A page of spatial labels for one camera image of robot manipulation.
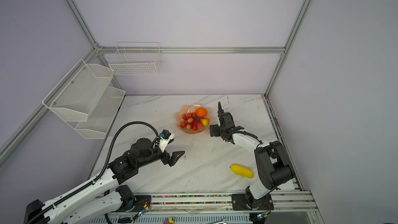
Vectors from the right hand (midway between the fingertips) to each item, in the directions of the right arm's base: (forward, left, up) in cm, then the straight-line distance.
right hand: (216, 127), depth 93 cm
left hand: (-19, +20, +11) cm, 30 cm away
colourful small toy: (-47, +22, -4) cm, 52 cm away
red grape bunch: (+5, +17, -1) cm, 17 cm away
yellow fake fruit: (-25, -13, -4) cm, 28 cm away
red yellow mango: (+4, +7, -1) cm, 8 cm away
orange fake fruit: (+12, +10, 0) cm, 15 cm away
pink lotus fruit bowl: (+17, +20, -3) cm, 26 cm away
